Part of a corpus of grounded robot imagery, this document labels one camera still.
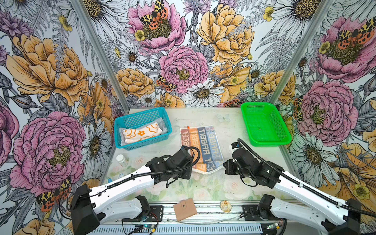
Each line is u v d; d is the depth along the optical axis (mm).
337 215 405
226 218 733
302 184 459
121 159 859
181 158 567
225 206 762
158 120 1113
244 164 557
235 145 683
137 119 1082
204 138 1043
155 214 742
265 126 1109
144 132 1028
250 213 734
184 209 755
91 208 393
